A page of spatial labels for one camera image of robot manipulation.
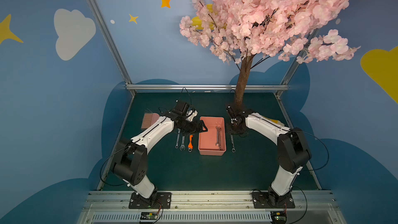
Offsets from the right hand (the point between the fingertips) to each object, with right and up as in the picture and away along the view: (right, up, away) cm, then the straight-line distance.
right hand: (233, 129), depth 94 cm
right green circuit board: (+17, -39, -21) cm, 47 cm away
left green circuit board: (-45, -37, -22) cm, 62 cm away
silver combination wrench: (-35, -10, -1) cm, 36 cm away
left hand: (-20, +2, -9) cm, 22 cm away
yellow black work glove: (+30, +4, +10) cm, 32 cm away
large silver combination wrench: (-32, -10, -1) cm, 33 cm away
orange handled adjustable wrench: (-27, -9, -1) cm, 28 cm away
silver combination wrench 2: (-1, -11, -2) cm, 12 cm away
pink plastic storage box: (-16, -7, +2) cm, 18 cm away
